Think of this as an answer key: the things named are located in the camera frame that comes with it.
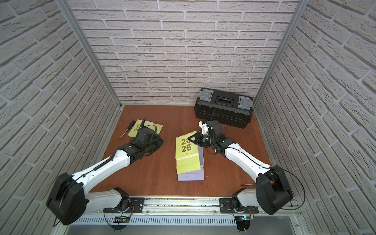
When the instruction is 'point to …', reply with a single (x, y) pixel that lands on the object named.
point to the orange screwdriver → (247, 184)
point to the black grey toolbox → (230, 109)
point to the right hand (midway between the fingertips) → (190, 138)
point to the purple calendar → (197, 175)
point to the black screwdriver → (131, 125)
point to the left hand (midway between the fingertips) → (167, 138)
